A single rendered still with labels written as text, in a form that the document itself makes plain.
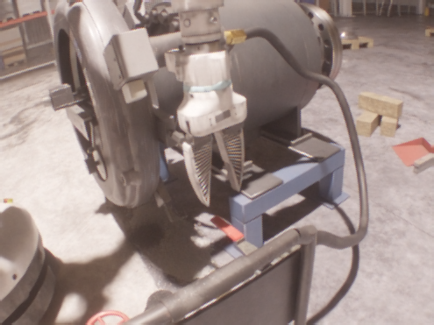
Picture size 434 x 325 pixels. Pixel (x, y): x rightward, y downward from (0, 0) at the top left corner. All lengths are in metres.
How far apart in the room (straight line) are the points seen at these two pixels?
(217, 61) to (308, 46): 0.86
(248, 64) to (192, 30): 0.64
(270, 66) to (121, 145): 0.57
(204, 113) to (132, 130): 0.37
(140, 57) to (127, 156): 0.27
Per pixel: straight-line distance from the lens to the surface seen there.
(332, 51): 1.53
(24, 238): 1.10
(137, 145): 0.83
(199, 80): 0.47
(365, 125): 2.14
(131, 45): 0.72
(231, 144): 0.55
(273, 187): 1.14
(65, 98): 1.25
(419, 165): 1.80
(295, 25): 1.28
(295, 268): 0.56
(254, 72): 1.10
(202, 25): 0.46
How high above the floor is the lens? 0.87
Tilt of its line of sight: 28 degrees down
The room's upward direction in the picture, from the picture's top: 7 degrees counter-clockwise
